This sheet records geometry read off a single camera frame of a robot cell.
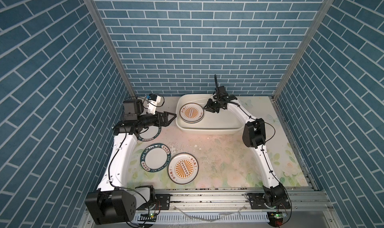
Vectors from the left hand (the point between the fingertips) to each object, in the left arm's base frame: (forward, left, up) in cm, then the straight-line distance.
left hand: (169, 114), depth 73 cm
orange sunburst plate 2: (+23, -10, -26) cm, 36 cm away
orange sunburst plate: (-17, -6, -29) cm, 33 cm away
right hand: (+23, -18, -20) cm, 35 cm away
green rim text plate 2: (-9, +12, -30) cm, 34 cm away
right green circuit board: (-40, -53, -29) cm, 72 cm away
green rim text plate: (+8, +18, -30) cm, 36 cm away
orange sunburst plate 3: (+18, -11, -26) cm, 33 cm away
